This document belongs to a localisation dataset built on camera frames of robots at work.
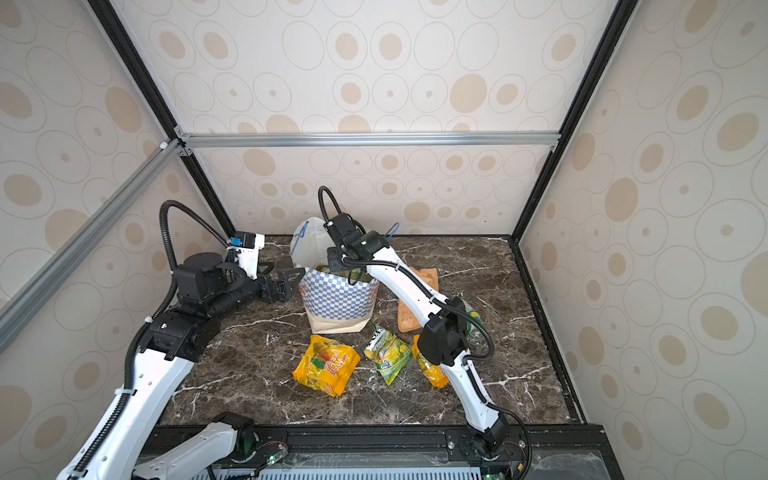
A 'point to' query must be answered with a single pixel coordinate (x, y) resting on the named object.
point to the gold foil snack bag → (353, 276)
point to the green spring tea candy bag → (389, 354)
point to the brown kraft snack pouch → (406, 319)
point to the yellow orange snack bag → (326, 365)
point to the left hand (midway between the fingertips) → (294, 265)
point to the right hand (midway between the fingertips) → (337, 257)
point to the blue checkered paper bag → (332, 302)
